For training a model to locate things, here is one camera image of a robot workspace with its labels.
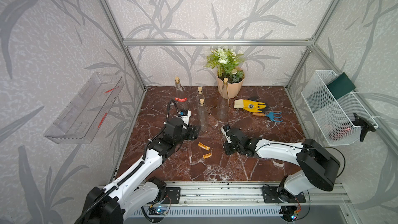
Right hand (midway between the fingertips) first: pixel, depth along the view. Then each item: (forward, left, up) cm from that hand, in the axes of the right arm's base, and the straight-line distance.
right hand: (223, 144), depth 88 cm
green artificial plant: (+42, -4, +26) cm, 50 cm away
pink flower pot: (+37, -10, +8) cm, 39 cm away
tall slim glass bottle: (+22, -2, +3) cm, 22 cm away
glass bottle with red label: (+21, +24, +15) cm, 35 cm away
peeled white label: (0, +11, -2) cm, 11 cm away
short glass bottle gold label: (+22, +13, +18) cm, 31 cm away
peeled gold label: (-5, +9, -3) cm, 10 cm away
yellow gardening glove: (+30, -20, -2) cm, 36 cm away
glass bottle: (+14, +12, +9) cm, 20 cm away
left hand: (+4, +14, +14) cm, 20 cm away
